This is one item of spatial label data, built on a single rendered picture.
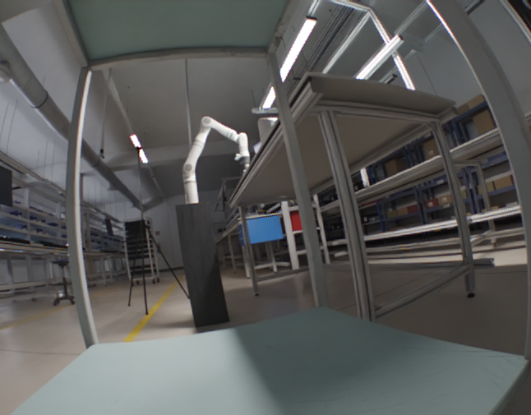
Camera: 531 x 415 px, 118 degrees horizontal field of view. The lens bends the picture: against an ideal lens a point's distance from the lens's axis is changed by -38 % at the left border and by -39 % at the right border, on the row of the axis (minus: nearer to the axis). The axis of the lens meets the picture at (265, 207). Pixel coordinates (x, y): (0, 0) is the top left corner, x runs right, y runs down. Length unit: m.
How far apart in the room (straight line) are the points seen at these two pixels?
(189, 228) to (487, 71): 1.72
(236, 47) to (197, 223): 1.25
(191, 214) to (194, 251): 0.25
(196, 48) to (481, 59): 0.71
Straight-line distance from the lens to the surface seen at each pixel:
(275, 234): 3.74
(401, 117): 1.24
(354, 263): 0.88
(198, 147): 2.00
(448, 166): 1.41
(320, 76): 0.89
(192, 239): 1.76
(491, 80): 0.28
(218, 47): 0.82
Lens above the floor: 0.48
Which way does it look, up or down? 9 degrees up
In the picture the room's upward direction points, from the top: 10 degrees counter-clockwise
